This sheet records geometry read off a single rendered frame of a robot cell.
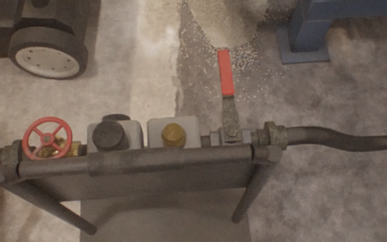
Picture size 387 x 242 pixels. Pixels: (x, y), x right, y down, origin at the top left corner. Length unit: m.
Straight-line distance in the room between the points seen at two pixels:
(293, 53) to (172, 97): 0.38
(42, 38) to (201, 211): 0.58
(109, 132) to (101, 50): 0.69
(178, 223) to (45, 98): 0.51
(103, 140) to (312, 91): 0.76
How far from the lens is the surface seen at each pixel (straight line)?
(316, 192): 1.15
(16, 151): 0.71
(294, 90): 1.24
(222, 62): 0.69
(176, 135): 0.62
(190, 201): 1.09
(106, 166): 0.54
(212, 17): 1.33
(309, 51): 1.29
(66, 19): 1.14
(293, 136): 0.69
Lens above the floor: 1.08
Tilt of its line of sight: 68 degrees down
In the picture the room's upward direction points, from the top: straight up
